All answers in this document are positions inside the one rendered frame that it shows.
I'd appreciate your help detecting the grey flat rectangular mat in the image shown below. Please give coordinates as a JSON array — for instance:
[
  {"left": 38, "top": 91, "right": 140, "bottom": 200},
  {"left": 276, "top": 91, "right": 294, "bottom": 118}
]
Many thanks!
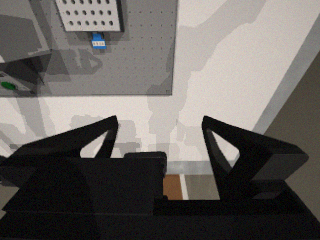
[{"left": 0, "top": 0, "right": 178, "bottom": 97}]

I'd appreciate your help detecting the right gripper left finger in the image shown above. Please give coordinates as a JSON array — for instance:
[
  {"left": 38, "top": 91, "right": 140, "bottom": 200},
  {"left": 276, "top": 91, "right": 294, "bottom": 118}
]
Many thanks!
[{"left": 11, "top": 115, "right": 119, "bottom": 158}]

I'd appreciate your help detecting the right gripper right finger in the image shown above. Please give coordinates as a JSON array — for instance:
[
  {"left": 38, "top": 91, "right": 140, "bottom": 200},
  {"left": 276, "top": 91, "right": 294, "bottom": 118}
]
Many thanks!
[{"left": 201, "top": 115, "right": 309, "bottom": 200}]

